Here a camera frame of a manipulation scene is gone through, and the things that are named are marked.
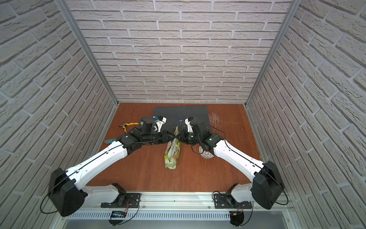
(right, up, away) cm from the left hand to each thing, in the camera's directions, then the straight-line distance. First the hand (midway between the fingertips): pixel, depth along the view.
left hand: (174, 132), depth 74 cm
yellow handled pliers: (-40, +3, +29) cm, 50 cm away
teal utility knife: (-48, -8, +21) cm, 53 cm away
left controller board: (-30, -44, -3) cm, 53 cm away
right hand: (-1, -4, 0) cm, 4 cm away
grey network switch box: (-2, +9, +32) cm, 33 cm away
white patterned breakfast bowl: (+18, -16, +15) cm, 29 cm away
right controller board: (+32, -43, -4) cm, 54 cm away
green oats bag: (-1, -10, 0) cm, 10 cm away
